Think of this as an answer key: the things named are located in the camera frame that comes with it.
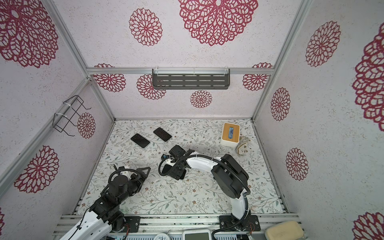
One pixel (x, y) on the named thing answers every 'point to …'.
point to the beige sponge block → (285, 230)
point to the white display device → (197, 234)
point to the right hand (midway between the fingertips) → (175, 166)
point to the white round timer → (162, 236)
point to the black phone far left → (140, 140)
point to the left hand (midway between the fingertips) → (149, 175)
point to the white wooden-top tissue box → (230, 135)
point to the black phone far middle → (162, 134)
